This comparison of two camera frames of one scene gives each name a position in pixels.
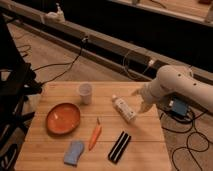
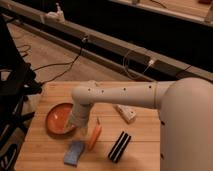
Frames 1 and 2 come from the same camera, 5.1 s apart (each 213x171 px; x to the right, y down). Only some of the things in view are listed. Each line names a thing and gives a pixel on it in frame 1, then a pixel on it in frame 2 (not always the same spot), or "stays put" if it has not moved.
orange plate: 63,118 stays put
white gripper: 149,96 -> 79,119
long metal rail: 135,59 stays put
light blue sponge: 72,156 stays put
